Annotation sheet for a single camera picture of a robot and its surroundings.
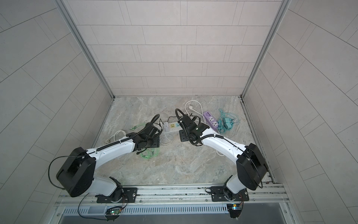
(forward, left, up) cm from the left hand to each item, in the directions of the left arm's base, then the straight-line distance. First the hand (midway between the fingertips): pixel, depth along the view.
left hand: (159, 140), depth 88 cm
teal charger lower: (+12, -46, -1) cm, 47 cm away
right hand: (0, -15, +6) cm, 17 cm away
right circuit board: (-36, -41, -3) cm, 55 cm away
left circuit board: (-36, +17, +1) cm, 40 cm away
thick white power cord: (0, +34, -2) cm, 34 cm away
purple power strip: (+14, -36, 0) cm, 38 cm away
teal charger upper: (+16, -46, -1) cm, 49 cm away
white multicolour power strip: (+10, -8, -1) cm, 13 cm away
